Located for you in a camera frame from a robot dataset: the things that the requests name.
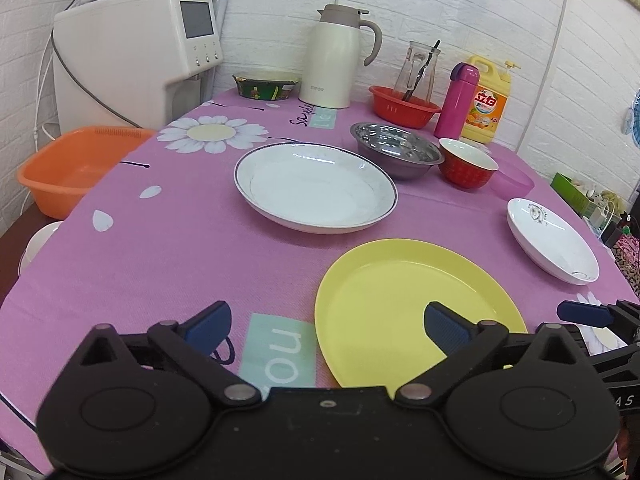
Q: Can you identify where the green patterned paper bowl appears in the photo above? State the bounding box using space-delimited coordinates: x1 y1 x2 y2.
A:
232 70 300 102

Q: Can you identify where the stainless steel bowl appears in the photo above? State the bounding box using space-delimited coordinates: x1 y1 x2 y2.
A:
349 122 444 181

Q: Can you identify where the purple plastic bowl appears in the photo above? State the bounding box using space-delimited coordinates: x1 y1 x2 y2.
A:
489 157 535 200

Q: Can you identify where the yellow dish soap bottle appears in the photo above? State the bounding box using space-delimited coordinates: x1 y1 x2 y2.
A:
461 55 521 144

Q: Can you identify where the yellow plastic plate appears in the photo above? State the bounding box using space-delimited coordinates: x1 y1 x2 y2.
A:
314 238 526 392

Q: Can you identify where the red plastic basket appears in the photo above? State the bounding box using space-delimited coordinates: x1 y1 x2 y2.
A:
369 86 442 129

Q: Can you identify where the green box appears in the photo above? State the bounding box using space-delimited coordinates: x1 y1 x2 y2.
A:
551 172 590 216

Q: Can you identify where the pink floral tablecloth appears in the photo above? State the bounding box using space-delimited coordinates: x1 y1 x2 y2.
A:
1 91 634 472

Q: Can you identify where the black stirring stick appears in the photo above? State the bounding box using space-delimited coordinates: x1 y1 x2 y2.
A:
402 39 440 101

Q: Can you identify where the white bowl beside table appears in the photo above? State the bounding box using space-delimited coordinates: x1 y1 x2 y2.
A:
18 221 62 275

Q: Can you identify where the white floral ceramic plate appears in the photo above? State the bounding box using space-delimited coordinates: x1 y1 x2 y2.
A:
506 198 600 286

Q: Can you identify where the red white ceramic bowl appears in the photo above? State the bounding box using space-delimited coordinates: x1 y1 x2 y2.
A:
438 138 499 190

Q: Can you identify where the large white rimmed plate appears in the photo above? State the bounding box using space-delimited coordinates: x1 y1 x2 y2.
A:
233 143 399 234

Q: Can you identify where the white water dispenser machine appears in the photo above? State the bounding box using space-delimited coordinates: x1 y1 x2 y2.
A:
52 0 222 132

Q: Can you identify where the glass pitcher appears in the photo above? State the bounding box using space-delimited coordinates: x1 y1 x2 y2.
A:
393 41 440 102

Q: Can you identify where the cream thermos jug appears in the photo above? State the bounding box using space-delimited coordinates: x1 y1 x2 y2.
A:
298 4 383 110

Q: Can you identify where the orange plastic basin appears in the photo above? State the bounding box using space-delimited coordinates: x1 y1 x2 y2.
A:
16 126 155 220

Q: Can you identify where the pink thermos bottle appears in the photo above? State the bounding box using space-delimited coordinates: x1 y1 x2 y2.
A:
434 63 480 139

